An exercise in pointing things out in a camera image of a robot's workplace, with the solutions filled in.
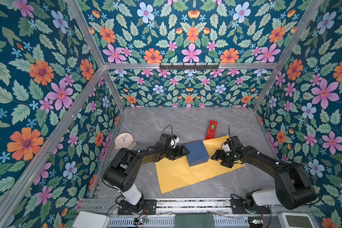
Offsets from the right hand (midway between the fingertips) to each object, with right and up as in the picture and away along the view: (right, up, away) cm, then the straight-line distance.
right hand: (217, 157), depth 88 cm
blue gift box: (-12, +3, -2) cm, 13 cm away
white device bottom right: (+33, -25, -21) cm, 46 cm away
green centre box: (-15, -26, -19) cm, 36 cm away
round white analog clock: (-64, +10, +10) cm, 65 cm away
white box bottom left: (-67, -24, -22) cm, 74 cm away
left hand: (-19, +3, -1) cm, 19 cm away
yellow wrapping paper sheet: (-28, -10, -2) cm, 29 cm away
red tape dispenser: (-1, +17, +11) cm, 20 cm away
